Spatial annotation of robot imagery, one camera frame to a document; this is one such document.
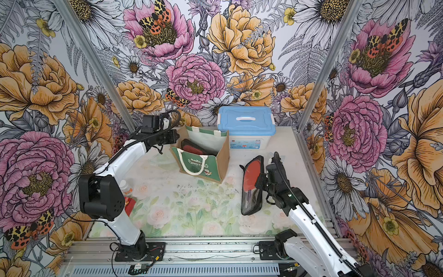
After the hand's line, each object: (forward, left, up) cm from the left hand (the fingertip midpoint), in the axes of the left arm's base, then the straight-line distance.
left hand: (178, 140), depth 90 cm
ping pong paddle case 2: (0, -6, -5) cm, 7 cm away
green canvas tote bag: (-11, -17, -9) cm, 22 cm away
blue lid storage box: (+9, -37, 0) cm, 38 cm away
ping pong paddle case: (-28, -36, -11) cm, 47 cm away
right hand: (-22, -39, -4) cm, 44 cm away
